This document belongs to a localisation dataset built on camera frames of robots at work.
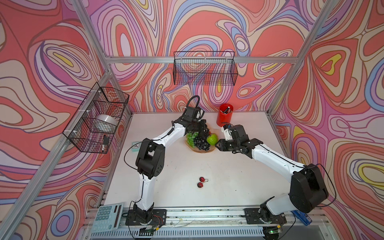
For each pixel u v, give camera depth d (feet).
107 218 2.36
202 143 3.08
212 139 3.07
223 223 2.37
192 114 2.43
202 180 2.76
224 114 3.34
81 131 2.24
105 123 2.30
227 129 2.50
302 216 2.36
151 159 1.73
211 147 3.14
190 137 3.15
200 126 2.75
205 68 3.15
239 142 2.14
